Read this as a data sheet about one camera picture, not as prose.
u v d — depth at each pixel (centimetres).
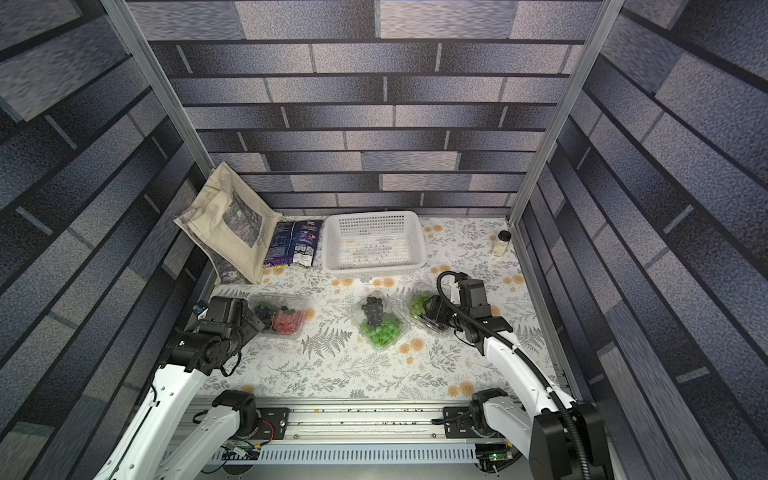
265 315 86
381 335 83
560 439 40
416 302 90
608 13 70
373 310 88
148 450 41
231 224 94
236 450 70
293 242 107
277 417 75
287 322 84
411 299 96
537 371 47
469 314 63
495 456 70
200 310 66
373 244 111
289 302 95
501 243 103
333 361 84
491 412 62
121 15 69
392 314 90
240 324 61
